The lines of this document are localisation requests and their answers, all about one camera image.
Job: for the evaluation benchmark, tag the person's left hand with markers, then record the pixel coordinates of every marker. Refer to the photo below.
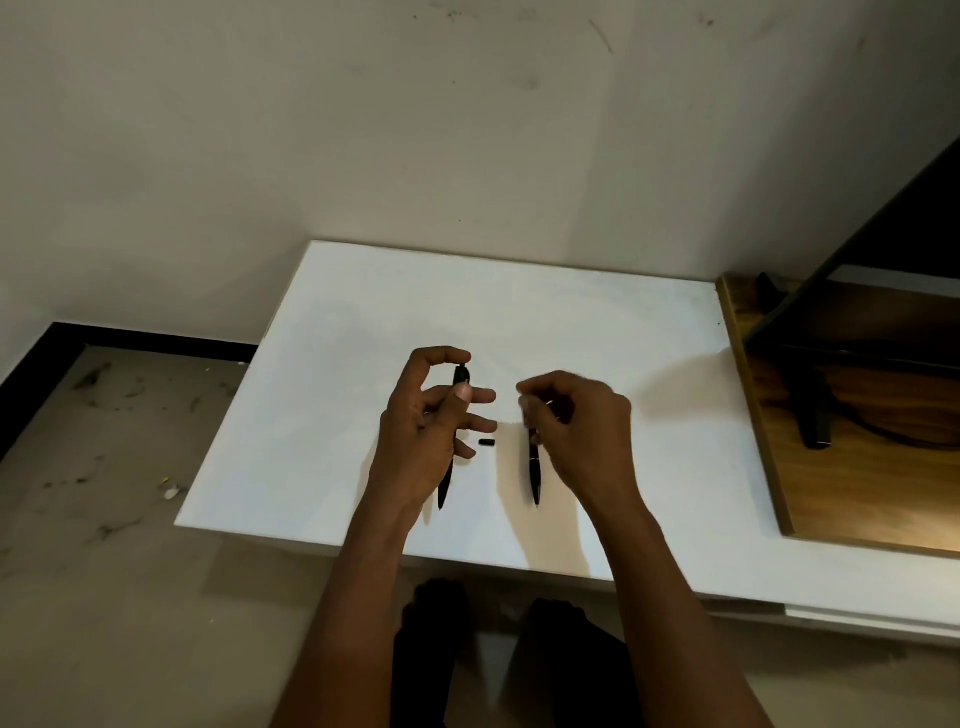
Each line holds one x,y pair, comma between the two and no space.
405,465

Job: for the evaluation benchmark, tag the person's right hand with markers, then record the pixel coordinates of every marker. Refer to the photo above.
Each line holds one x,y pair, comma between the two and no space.
592,450

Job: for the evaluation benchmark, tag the black mechanical pencil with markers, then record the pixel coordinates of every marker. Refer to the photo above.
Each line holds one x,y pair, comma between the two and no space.
461,373
535,472

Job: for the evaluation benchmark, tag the person's right forearm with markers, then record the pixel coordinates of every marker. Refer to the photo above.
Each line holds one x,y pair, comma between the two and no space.
682,630

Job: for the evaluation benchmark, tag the person's left forearm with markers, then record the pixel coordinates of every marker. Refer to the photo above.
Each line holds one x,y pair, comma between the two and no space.
345,630

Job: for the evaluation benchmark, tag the person's black trousers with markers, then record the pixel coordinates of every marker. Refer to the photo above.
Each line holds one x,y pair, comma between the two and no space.
570,675

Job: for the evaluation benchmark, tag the black television foot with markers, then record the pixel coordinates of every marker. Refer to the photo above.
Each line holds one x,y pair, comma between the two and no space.
814,427

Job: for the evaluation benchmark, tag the brown wooden board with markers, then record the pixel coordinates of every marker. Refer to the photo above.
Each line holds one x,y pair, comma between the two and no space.
870,502

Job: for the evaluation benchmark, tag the black skirting board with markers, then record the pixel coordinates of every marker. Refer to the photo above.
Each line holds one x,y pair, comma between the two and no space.
45,375

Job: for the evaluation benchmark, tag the black television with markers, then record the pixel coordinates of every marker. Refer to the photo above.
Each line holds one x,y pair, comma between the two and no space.
915,232

